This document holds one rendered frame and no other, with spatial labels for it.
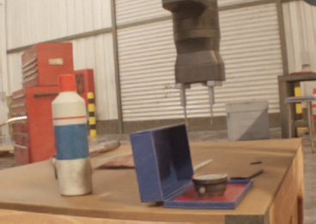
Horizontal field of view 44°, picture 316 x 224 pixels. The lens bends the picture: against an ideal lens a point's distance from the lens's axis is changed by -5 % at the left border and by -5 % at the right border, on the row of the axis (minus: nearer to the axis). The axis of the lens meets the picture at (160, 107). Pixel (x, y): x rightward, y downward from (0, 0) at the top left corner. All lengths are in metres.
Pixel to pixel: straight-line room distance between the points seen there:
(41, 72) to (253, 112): 3.57
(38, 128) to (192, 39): 2.99
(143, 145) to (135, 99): 9.16
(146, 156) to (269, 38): 7.99
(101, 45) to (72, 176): 9.73
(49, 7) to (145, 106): 4.20
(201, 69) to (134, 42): 9.25
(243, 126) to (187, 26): 5.56
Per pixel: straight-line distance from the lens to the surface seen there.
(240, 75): 8.67
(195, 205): 0.61
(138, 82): 9.73
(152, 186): 0.63
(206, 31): 0.62
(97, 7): 10.69
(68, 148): 0.76
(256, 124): 6.21
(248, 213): 0.58
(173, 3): 0.59
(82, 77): 10.46
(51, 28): 11.70
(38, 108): 3.56
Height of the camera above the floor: 0.63
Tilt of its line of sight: level
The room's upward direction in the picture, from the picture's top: 4 degrees counter-clockwise
